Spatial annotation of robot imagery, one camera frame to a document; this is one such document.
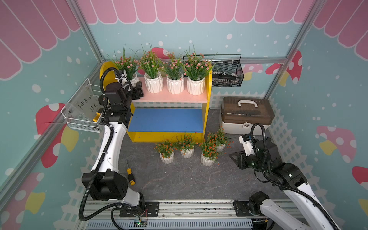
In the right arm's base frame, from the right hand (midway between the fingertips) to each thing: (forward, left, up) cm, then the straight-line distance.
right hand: (232, 154), depth 69 cm
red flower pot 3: (+5, +10, -9) cm, 14 cm away
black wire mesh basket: (+51, -3, +13) cm, 52 cm away
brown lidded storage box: (+28, -10, -2) cm, 30 cm away
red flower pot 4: (+14, +2, -9) cm, 17 cm away
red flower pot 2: (+10, +23, -8) cm, 26 cm away
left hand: (+29, +49, +21) cm, 61 cm away
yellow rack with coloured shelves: (+32, +38, -8) cm, 51 cm away
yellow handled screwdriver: (+1, +58, -22) cm, 62 cm away
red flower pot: (+7, +34, -9) cm, 36 cm away
